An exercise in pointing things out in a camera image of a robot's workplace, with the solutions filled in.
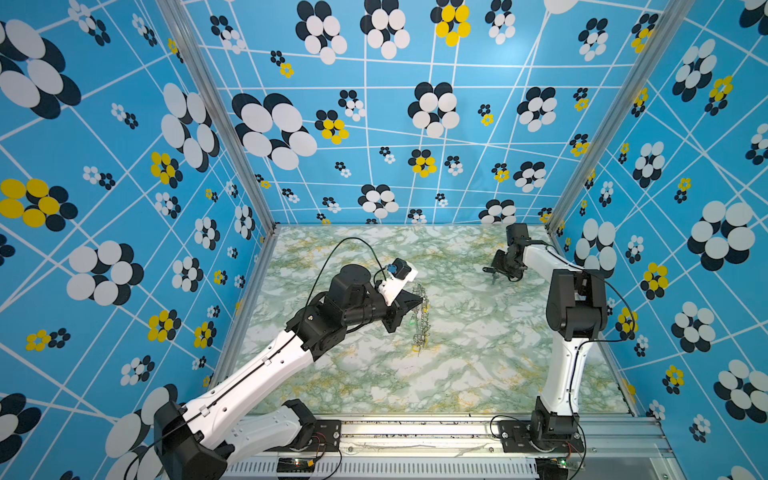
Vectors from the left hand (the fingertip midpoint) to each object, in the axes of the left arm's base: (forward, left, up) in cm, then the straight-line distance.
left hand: (421, 298), depth 66 cm
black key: (+24, -26, -21) cm, 41 cm away
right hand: (+29, -32, -27) cm, 51 cm away
